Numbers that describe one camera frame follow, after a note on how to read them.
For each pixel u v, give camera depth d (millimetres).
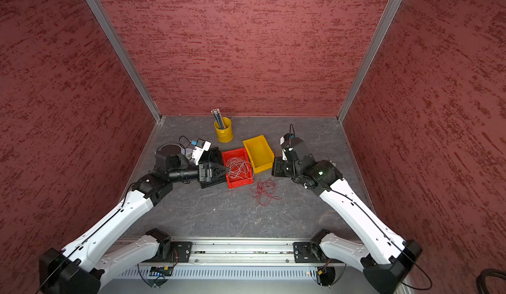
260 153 1033
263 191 898
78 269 374
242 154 983
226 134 1037
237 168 993
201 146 657
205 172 619
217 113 1001
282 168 616
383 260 370
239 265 725
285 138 646
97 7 757
